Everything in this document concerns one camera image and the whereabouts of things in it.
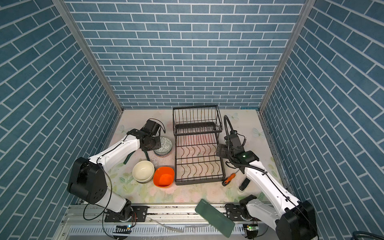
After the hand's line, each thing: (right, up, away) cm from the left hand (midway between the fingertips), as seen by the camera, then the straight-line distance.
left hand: (157, 145), depth 89 cm
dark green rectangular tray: (+34, -34, -17) cm, 51 cm away
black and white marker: (+49, -19, -10) cm, 54 cm away
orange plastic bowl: (+4, -18, -3) cm, 19 cm away
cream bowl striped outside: (-6, -14, -7) cm, 17 cm away
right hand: (+38, 0, -6) cm, 39 cm away
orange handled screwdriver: (+43, -18, -4) cm, 47 cm away
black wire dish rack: (+22, +9, +16) cm, 29 cm away
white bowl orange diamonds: (+4, -3, +3) cm, 6 cm away
